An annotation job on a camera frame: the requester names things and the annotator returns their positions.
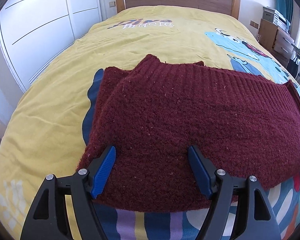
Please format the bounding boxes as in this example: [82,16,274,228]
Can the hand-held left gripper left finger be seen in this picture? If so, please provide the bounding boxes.
[20,145,117,240]

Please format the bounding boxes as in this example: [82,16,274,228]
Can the yellow dinosaur print blanket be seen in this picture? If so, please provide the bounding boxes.
[0,5,300,240]

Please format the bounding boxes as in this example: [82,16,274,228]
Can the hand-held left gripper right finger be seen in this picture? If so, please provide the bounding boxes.
[187,145,282,240]

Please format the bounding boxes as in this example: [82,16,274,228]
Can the white wardrobe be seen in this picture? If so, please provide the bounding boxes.
[0,0,103,93]

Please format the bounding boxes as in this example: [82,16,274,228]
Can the wooden drawer cabinet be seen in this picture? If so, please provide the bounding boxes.
[259,19,294,55]

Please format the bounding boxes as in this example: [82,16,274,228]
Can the dark red knitted sweater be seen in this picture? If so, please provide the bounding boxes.
[74,54,300,210]

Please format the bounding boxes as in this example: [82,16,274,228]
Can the black tote bag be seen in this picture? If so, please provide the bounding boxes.
[287,56,300,77]

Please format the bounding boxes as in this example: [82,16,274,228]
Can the teal curtain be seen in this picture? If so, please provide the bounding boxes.
[275,0,294,28]

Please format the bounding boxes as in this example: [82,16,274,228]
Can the white printer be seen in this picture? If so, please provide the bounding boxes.
[262,6,290,33]

